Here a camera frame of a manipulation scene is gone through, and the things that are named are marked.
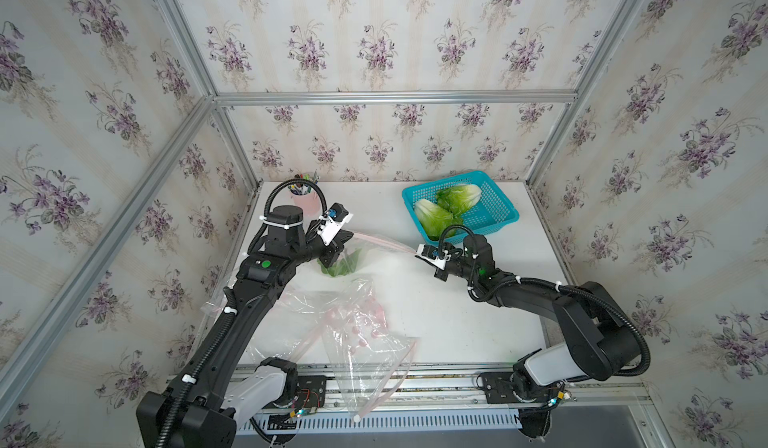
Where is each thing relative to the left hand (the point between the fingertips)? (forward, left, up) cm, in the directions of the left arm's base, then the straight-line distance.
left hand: (347, 232), depth 73 cm
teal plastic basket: (+26, -50, -22) cm, 60 cm away
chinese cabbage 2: (+27, -36, -17) cm, 48 cm away
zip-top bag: (-22, -5, -24) cm, 33 cm away
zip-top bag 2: (-13, +18, -27) cm, 36 cm away
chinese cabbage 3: (-2, +3, -13) cm, 14 cm away
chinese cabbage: (+18, -27, -17) cm, 36 cm away
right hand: (+4, -22, -14) cm, 26 cm away
